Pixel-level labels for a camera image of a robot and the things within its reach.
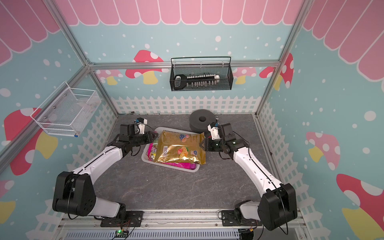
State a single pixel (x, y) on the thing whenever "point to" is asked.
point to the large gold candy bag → (180, 146)
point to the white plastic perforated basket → (145, 156)
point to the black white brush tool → (181, 81)
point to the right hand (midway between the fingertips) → (203, 144)
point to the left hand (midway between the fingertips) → (156, 136)
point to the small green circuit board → (121, 233)
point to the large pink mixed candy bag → (152, 152)
